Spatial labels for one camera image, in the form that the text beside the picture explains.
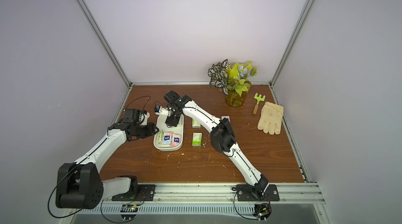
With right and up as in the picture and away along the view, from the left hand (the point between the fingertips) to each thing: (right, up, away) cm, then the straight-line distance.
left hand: (158, 128), depth 86 cm
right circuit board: (+53, -34, -17) cm, 65 cm away
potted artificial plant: (+44, +29, +6) cm, 53 cm away
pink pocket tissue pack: (+40, +5, +12) cm, 42 cm away
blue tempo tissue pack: (+4, -6, +3) cm, 8 cm away
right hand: (+6, +8, +5) cm, 11 cm away
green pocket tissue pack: (+21, +1, +8) cm, 22 cm away
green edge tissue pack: (+1, -5, +1) cm, 5 cm away
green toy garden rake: (+65, +17, +24) cm, 71 cm away
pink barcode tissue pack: (+10, -7, +1) cm, 12 cm away
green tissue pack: (+22, -7, +3) cm, 23 cm away
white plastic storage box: (+10, -2, +6) cm, 12 cm away
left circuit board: (-9, -36, -15) cm, 40 cm away
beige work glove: (+70, +4, +13) cm, 71 cm away
